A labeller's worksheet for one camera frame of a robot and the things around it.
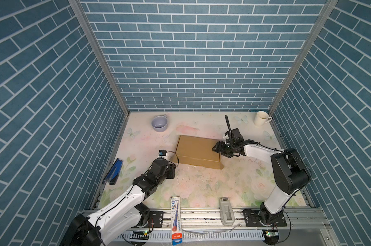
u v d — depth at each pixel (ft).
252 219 2.41
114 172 2.87
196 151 3.00
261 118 3.48
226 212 2.41
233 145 2.43
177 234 2.27
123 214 1.62
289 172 1.58
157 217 2.44
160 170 2.07
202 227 2.37
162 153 2.42
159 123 3.60
